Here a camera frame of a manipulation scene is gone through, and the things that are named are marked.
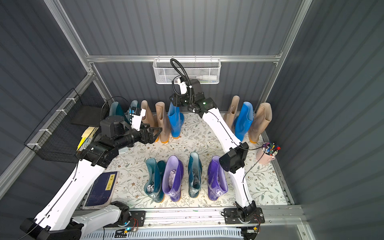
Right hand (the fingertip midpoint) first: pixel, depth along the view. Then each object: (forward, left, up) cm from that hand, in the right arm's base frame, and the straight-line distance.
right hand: (174, 96), depth 78 cm
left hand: (-21, +6, -1) cm, 22 cm away
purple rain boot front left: (-36, 0, -19) cm, 41 cm away
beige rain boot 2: (-3, -49, -12) cm, 51 cm away
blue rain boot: (-2, -40, -16) cm, 43 cm away
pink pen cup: (-18, -55, -24) cm, 63 cm away
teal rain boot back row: (+7, +27, -11) cm, 30 cm away
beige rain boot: (-5, +7, -10) cm, 14 cm away
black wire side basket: (-23, +53, -7) cm, 59 cm away
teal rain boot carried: (0, +36, -10) cm, 37 cm away
